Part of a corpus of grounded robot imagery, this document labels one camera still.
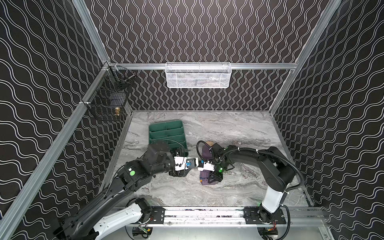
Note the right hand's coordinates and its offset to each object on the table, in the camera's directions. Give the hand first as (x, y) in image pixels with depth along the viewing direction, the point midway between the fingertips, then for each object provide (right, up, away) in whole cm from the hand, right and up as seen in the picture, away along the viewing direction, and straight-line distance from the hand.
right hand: (211, 180), depth 87 cm
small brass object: (-52, +40, -5) cm, 66 cm away
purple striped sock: (-2, +13, +8) cm, 16 cm away
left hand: (-11, +19, -23) cm, 32 cm away
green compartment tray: (-25, +28, +13) cm, 39 cm away
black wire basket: (-62, +49, +4) cm, 79 cm away
